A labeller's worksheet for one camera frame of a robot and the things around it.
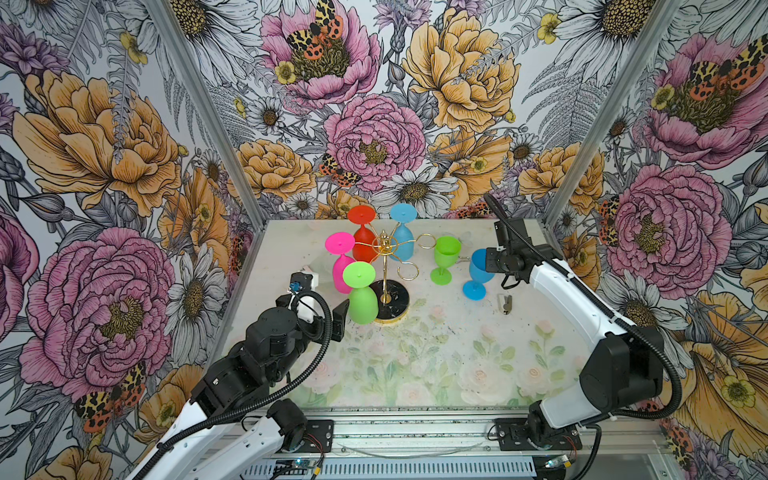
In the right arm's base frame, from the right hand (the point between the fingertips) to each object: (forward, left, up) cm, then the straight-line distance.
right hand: (498, 266), depth 87 cm
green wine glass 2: (-13, +37, +6) cm, 40 cm away
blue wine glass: (+2, +3, -15) cm, 16 cm away
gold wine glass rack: (0, +30, -15) cm, 34 cm away
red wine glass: (-1, +37, +13) cm, 39 cm away
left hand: (-18, +45, +11) cm, 49 cm away
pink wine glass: (-1, +43, +13) cm, 45 cm away
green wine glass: (+7, +13, -1) cm, 15 cm away
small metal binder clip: (-3, -5, -16) cm, 17 cm away
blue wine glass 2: (+7, +27, +3) cm, 28 cm away
